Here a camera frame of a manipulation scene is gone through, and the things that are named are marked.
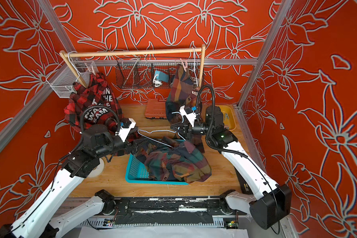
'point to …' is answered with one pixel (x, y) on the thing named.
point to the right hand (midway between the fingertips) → (169, 128)
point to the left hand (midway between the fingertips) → (142, 131)
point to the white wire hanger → (139, 130)
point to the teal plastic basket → (136, 173)
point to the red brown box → (155, 108)
